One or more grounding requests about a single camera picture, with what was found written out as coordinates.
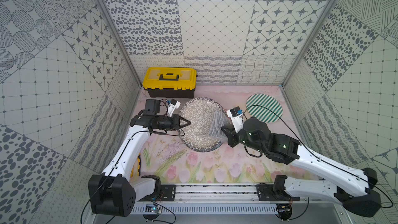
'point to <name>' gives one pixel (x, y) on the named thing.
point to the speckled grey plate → (199, 111)
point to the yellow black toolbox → (170, 82)
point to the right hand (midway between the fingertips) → (223, 129)
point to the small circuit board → (152, 208)
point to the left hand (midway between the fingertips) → (187, 120)
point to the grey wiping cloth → (220, 120)
